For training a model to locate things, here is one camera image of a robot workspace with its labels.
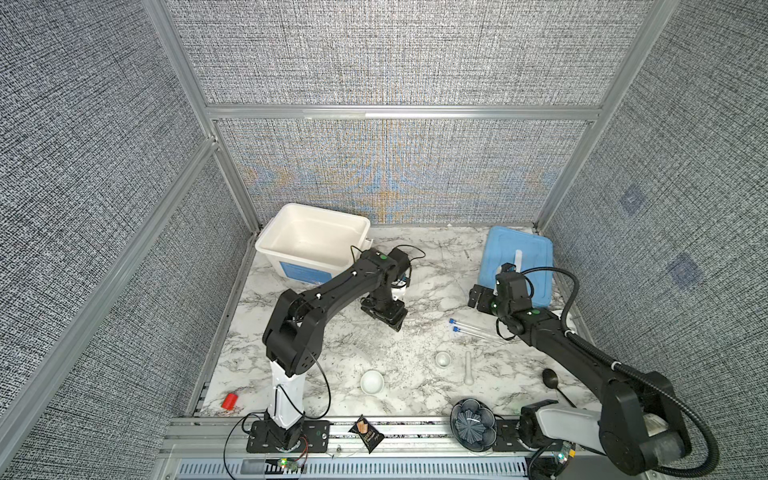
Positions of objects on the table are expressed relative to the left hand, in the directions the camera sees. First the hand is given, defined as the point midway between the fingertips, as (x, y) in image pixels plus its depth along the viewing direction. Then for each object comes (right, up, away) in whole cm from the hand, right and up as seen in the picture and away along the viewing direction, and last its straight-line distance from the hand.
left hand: (388, 322), depth 85 cm
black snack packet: (-5, -24, -13) cm, 28 cm away
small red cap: (-42, -19, -7) cm, 46 cm away
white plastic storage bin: (-28, +23, +27) cm, 45 cm away
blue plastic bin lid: (+43, +22, +28) cm, 56 cm away
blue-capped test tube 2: (+21, -4, +7) cm, 23 cm away
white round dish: (-4, -16, -3) cm, 17 cm away
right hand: (+29, +8, +4) cm, 30 cm away
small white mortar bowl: (+16, -11, 0) cm, 19 cm away
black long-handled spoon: (+44, -15, -4) cm, 46 cm away
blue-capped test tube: (+20, -2, +8) cm, 22 cm away
